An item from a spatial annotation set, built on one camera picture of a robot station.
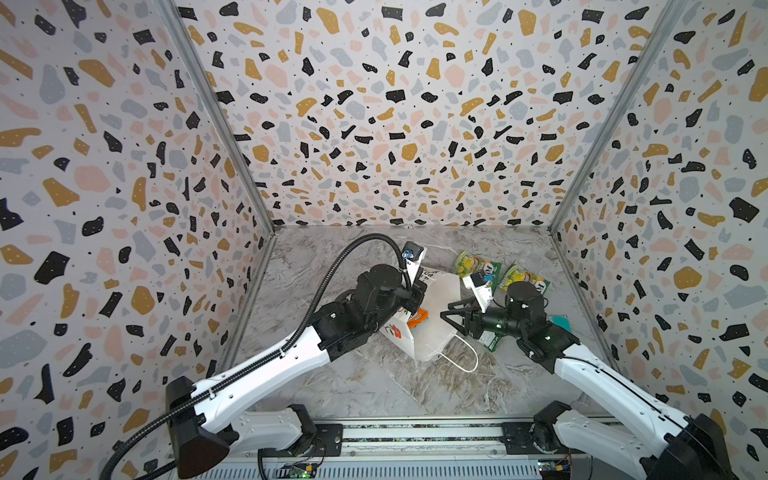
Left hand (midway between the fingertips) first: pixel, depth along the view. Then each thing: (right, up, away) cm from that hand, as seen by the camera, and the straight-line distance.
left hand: (423, 265), depth 66 cm
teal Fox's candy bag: (+46, -19, +29) cm, 58 cm away
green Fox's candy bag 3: (+22, -23, +24) cm, 40 cm away
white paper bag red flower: (+3, -21, +17) cm, 27 cm away
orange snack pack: (+1, -16, +22) cm, 27 cm away
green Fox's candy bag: (+18, -2, +41) cm, 45 cm away
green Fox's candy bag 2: (+35, -5, +38) cm, 52 cm away
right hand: (+5, -11, +6) cm, 14 cm away
